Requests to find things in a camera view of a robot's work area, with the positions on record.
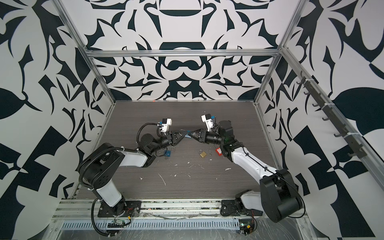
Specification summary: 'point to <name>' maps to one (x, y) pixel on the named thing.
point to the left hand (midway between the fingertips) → (188, 131)
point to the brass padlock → (203, 153)
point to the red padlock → (219, 151)
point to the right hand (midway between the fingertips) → (189, 135)
